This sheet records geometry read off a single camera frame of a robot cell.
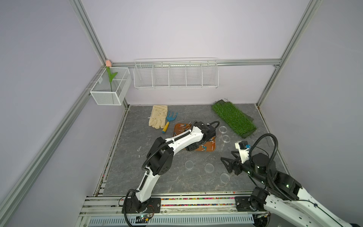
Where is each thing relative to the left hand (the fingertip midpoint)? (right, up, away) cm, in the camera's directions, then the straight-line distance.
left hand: (183, 142), depth 85 cm
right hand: (+22, -3, -16) cm, 27 cm away
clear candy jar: (+27, +1, +4) cm, 27 cm away
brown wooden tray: (+17, -5, +11) cm, 21 cm away
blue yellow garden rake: (-12, +14, +27) cm, 33 cm away
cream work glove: (-21, +16, +27) cm, 37 cm away
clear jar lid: (+3, -15, +4) cm, 16 cm away
